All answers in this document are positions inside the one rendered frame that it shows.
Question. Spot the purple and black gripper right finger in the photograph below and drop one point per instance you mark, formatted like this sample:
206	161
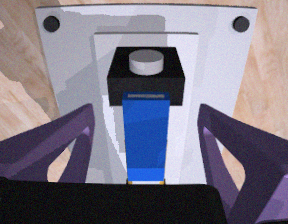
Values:
263	196

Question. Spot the white flat mounting plate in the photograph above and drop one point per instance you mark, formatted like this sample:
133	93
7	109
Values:
67	34

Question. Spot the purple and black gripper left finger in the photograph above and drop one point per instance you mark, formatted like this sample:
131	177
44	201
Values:
28	155

